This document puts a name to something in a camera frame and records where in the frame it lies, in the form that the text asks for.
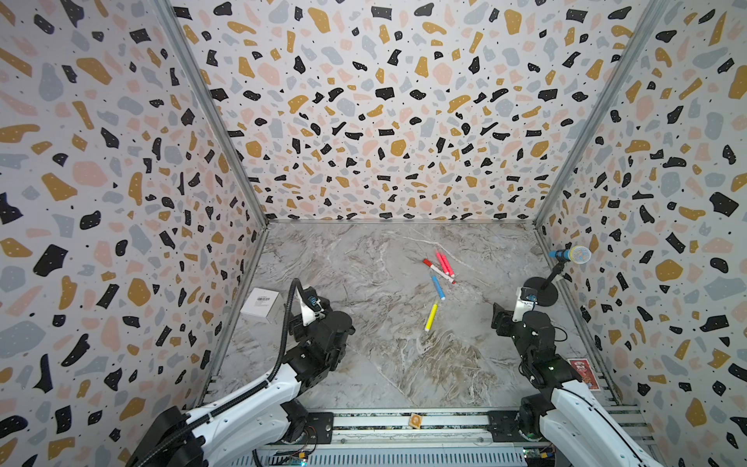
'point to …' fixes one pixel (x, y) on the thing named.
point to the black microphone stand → (547, 290)
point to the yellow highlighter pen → (432, 316)
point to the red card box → (583, 366)
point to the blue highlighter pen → (438, 287)
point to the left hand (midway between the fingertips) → (304, 302)
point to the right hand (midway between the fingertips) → (509, 306)
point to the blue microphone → (578, 254)
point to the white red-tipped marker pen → (439, 270)
